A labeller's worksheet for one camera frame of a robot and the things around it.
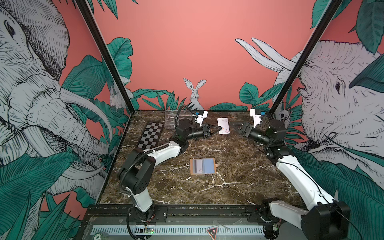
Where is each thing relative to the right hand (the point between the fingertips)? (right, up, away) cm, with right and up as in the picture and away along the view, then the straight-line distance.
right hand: (231, 125), depth 69 cm
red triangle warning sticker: (-9, -50, 0) cm, 51 cm away
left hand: (-4, -2, +2) cm, 5 cm away
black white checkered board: (-48, -8, +32) cm, 58 cm away
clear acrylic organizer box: (-38, +7, +49) cm, 62 cm away
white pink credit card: (-3, +1, +6) cm, 7 cm away
